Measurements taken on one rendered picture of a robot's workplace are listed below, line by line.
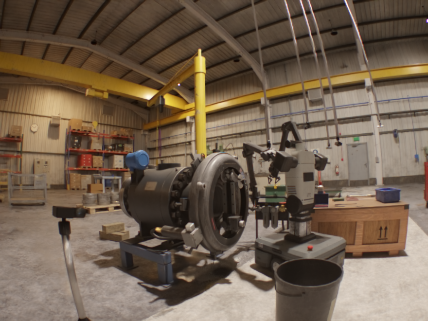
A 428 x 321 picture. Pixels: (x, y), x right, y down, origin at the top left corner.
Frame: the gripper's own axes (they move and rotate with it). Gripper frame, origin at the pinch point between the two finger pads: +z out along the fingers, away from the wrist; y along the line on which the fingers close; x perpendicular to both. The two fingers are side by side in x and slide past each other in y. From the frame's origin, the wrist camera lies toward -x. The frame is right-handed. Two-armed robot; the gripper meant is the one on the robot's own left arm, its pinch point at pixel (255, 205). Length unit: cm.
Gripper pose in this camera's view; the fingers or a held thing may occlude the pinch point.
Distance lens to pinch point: 232.9
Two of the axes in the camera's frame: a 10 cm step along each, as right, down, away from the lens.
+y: -8.5, 0.6, 5.2
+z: 0.3, 10.0, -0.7
